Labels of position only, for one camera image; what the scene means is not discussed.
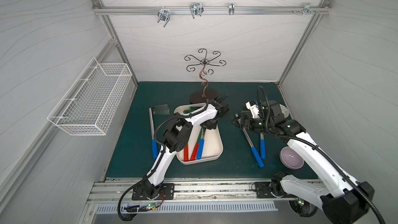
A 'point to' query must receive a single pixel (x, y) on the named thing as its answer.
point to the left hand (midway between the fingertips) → (206, 126)
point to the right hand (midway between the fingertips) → (237, 122)
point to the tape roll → (284, 111)
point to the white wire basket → (88, 107)
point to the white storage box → (213, 145)
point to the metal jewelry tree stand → (204, 61)
